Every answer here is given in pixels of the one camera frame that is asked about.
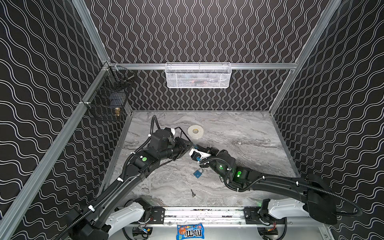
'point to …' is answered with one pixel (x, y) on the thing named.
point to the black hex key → (180, 128)
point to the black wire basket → (107, 100)
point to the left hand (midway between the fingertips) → (197, 144)
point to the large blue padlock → (197, 173)
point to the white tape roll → (195, 131)
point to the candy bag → (190, 231)
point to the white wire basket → (198, 75)
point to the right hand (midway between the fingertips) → (199, 144)
